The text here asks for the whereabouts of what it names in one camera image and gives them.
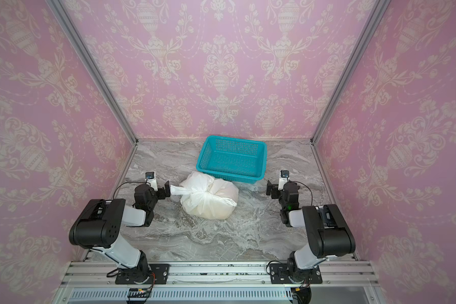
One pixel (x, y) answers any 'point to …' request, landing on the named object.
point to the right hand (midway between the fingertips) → (279, 180)
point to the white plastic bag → (206, 197)
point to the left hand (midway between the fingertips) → (159, 182)
